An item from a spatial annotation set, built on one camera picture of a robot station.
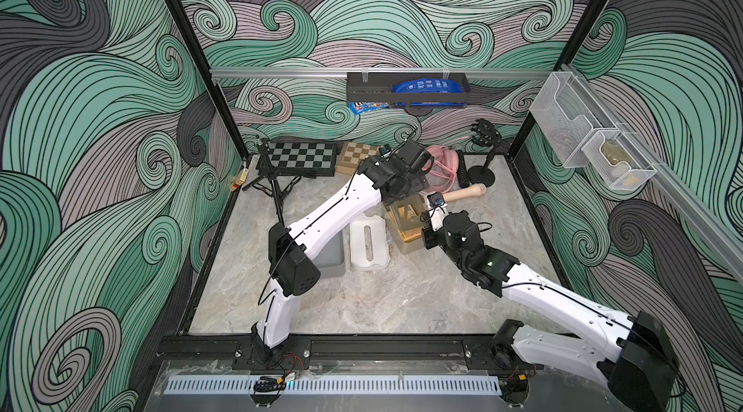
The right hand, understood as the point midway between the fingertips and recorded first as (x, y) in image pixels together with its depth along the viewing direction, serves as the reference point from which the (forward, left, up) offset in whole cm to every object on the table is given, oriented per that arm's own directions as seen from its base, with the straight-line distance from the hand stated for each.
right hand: (429, 213), depth 79 cm
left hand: (+6, +4, +6) cm, 10 cm away
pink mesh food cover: (+31, -12, -17) cm, 38 cm away
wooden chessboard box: (+40, +23, -17) cm, 49 cm away
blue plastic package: (+38, -2, +16) cm, 42 cm away
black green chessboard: (+36, +41, -16) cm, 57 cm away
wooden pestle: (+22, -24, -18) cm, 37 cm away
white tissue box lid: (-1, +21, -20) cm, 29 cm away
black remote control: (+32, -20, -18) cm, 42 cm away
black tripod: (+19, +49, -10) cm, 54 cm away
